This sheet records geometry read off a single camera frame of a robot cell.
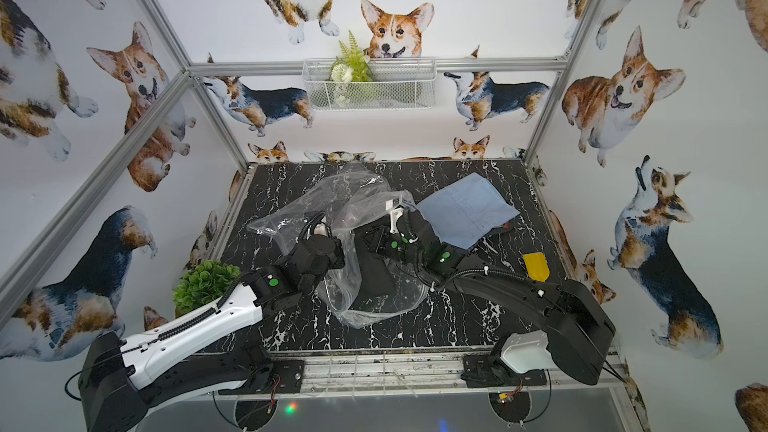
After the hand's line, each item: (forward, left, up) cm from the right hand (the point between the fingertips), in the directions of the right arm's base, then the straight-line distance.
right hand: (353, 237), depth 72 cm
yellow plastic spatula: (+4, -53, -25) cm, 59 cm away
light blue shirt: (+19, -32, -17) cm, 41 cm away
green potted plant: (-9, +36, -6) cm, 38 cm away
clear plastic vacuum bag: (+28, +7, -21) cm, 36 cm away
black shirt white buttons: (-10, -5, -7) cm, 13 cm away
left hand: (+4, +4, -5) cm, 7 cm away
